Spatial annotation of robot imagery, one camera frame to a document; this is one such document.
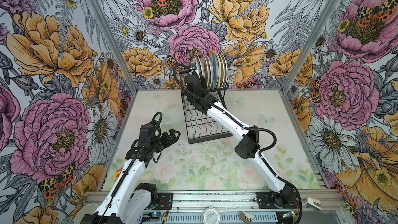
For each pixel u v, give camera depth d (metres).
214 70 0.90
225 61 1.09
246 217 0.69
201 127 0.99
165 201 0.73
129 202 0.55
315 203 0.72
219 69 0.81
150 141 0.65
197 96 0.60
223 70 0.83
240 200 0.76
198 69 0.81
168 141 0.71
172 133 0.73
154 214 0.71
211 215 0.66
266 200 0.74
